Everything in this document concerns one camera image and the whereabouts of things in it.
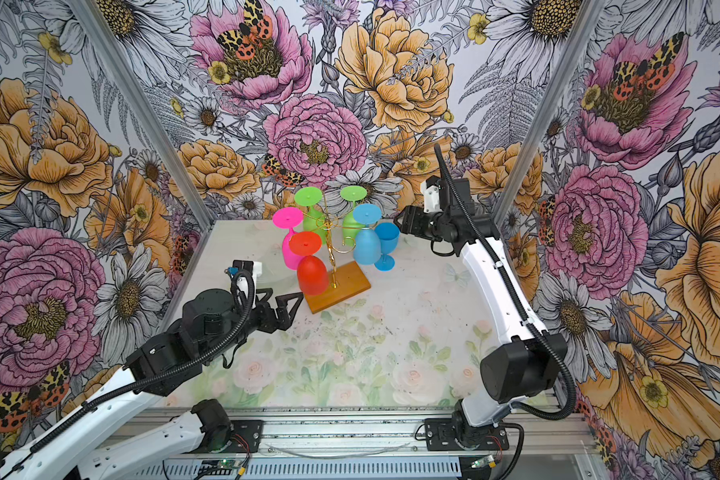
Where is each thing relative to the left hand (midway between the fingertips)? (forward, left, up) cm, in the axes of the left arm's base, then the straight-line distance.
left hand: (286, 303), depth 68 cm
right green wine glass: (+26, -14, -3) cm, 30 cm away
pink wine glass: (+20, +1, +7) cm, 21 cm away
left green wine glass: (+26, -3, 0) cm, 26 cm away
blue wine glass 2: (+20, -18, -3) cm, 27 cm away
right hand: (+19, -28, +4) cm, 34 cm away
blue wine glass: (+30, -26, -11) cm, 41 cm away
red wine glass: (+10, -4, -3) cm, 11 cm away
